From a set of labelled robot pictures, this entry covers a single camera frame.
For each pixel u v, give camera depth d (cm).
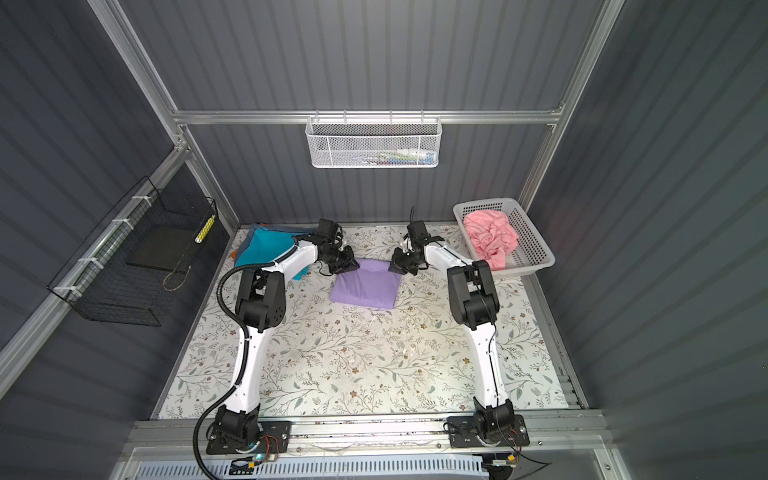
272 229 114
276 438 73
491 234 111
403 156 92
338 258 94
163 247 77
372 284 100
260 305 64
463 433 74
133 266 73
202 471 68
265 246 108
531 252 106
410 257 93
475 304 62
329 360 87
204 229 81
